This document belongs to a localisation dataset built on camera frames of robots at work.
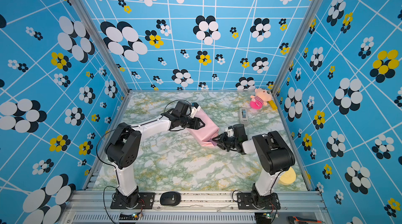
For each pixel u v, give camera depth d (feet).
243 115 3.34
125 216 2.37
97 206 2.42
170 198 2.38
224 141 2.72
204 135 2.86
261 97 3.53
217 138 3.01
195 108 2.79
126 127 1.74
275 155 1.60
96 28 2.84
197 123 2.66
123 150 1.63
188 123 2.64
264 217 2.28
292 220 2.23
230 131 2.99
